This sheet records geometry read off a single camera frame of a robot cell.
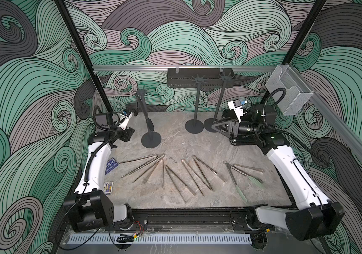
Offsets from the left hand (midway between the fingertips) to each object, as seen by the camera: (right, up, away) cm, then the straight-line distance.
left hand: (126, 126), depth 80 cm
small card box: (-10, -33, +2) cm, 35 cm away
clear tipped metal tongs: (+70, -25, +12) cm, 75 cm away
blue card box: (-12, -23, +11) cm, 28 cm away
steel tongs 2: (+31, -36, +3) cm, 48 cm away
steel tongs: (+15, -19, +15) cm, 29 cm away
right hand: (+41, 0, -16) cm, 44 cm away
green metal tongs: (+69, -31, +5) cm, 76 cm away
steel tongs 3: (+38, -20, +15) cm, 45 cm away
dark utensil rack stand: (+9, -9, +24) cm, 27 cm away
